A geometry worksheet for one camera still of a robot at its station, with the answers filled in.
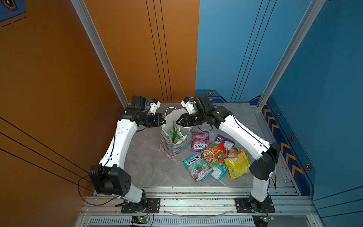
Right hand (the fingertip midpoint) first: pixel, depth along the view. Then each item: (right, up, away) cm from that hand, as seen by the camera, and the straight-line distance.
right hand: (177, 122), depth 74 cm
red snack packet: (+28, -16, +18) cm, 37 cm away
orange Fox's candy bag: (+35, -20, +15) cm, 43 cm away
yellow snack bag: (+35, -25, +7) cm, 43 cm away
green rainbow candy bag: (-1, -8, +5) cm, 9 cm away
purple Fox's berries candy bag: (+14, -13, +21) cm, 28 cm away
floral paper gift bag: (+2, -14, +2) cm, 14 cm away
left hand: (-7, +1, +4) cm, 8 cm away
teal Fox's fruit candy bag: (+12, -28, +8) cm, 32 cm away
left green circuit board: (-19, -49, -3) cm, 53 cm away
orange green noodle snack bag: (+21, -21, +13) cm, 33 cm away
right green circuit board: (+44, -48, -4) cm, 65 cm away
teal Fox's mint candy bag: (+25, -29, +9) cm, 39 cm away
